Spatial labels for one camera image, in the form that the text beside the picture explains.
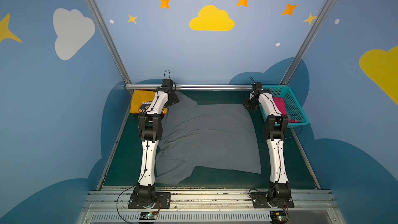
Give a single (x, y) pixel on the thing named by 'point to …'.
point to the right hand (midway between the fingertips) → (246, 104)
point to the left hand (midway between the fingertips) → (174, 101)
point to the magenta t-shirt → (282, 108)
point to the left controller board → (148, 215)
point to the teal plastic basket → (287, 103)
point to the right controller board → (278, 216)
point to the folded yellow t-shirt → (141, 100)
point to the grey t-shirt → (221, 136)
